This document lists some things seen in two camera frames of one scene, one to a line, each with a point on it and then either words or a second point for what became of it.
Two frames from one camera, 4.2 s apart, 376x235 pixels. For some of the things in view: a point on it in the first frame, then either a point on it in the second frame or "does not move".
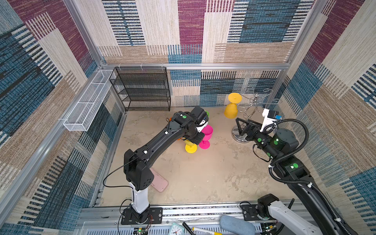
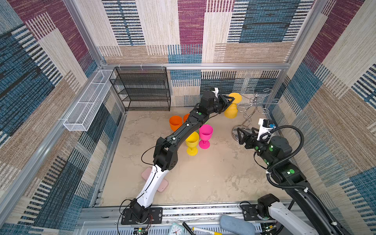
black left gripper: (197, 142) to (224, 102)
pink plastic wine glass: (208, 131) does not move
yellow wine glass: (190, 147) does not move
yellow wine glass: (231, 109) does not move
